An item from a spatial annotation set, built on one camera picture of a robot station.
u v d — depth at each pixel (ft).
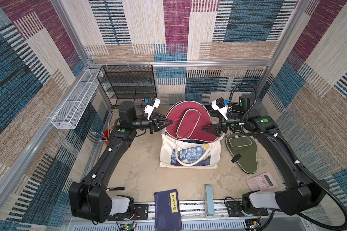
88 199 1.27
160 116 2.09
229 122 1.94
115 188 2.61
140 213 2.40
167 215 2.35
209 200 2.40
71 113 2.34
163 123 2.09
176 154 2.38
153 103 1.92
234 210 2.39
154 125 1.96
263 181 2.66
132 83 3.55
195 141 2.31
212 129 2.05
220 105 1.83
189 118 2.00
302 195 1.23
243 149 3.05
